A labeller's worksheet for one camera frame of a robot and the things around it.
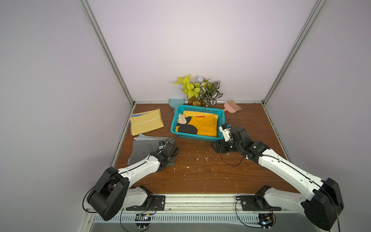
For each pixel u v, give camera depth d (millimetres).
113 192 416
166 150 692
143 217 720
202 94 919
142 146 943
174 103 1205
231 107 1174
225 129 708
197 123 1007
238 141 595
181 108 1046
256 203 667
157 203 729
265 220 696
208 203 748
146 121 1068
